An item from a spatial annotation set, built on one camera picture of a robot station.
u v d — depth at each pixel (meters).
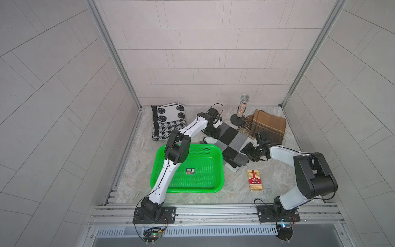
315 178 0.45
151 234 0.64
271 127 1.02
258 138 0.76
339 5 0.70
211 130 0.88
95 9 0.71
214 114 0.85
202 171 0.85
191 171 0.84
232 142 0.95
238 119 1.06
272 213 0.70
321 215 0.72
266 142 0.73
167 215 0.71
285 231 0.68
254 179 0.81
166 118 1.05
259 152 0.69
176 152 0.62
